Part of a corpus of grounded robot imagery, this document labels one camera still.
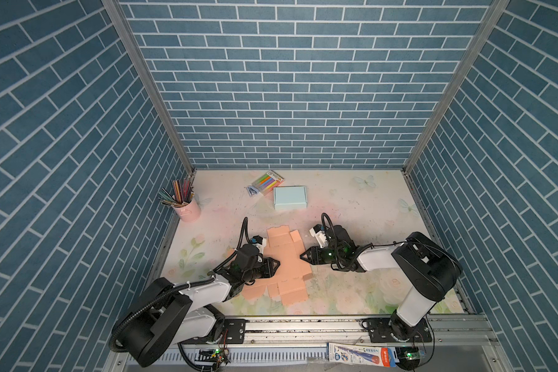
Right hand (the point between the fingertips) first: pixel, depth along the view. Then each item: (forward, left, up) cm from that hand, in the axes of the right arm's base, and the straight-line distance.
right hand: (300, 255), depth 89 cm
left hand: (-4, +8, 0) cm, 9 cm away
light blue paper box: (+27, +6, +2) cm, 28 cm away
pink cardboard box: (-10, +4, -2) cm, 11 cm away
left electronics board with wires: (-34, +24, -4) cm, 41 cm away
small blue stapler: (+31, +25, +1) cm, 40 cm away
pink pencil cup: (+13, +47, +6) cm, 49 cm away
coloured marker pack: (+38, +19, 0) cm, 42 cm away
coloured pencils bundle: (+19, +51, +10) cm, 56 cm away
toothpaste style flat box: (-30, -26, -1) cm, 40 cm away
